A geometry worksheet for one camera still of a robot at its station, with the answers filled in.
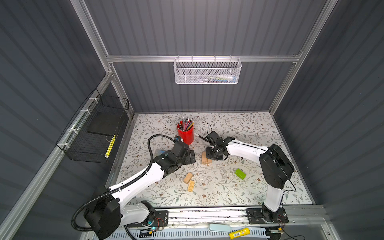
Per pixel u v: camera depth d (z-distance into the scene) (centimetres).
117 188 43
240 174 87
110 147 68
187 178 85
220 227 69
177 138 74
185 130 97
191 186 83
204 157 91
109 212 39
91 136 72
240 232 68
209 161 91
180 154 61
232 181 87
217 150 68
